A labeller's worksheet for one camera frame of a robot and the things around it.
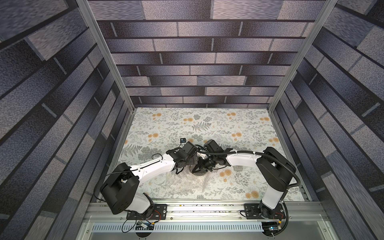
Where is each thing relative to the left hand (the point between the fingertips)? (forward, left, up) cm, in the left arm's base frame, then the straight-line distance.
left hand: (191, 158), depth 86 cm
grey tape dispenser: (-5, -28, -3) cm, 28 cm away
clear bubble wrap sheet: (-12, +3, -6) cm, 13 cm away
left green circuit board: (-32, +22, -7) cm, 40 cm away
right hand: (-8, 0, -1) cm, 8 cm away
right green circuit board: (-33, -40, -7) cm, 52 cm away
